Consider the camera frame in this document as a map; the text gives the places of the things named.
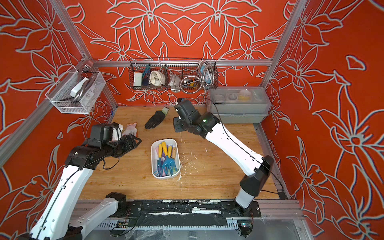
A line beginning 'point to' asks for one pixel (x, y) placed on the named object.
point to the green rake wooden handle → (174, 154)
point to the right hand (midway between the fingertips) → (173, 121)
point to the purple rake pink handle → (157, 150)
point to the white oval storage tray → (165, 158)
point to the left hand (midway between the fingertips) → (137, 140)
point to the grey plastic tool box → (239, 104)
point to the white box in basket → (137, 79)
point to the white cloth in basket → (156, 78)
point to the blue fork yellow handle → (170, 150)
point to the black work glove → (156, 118)
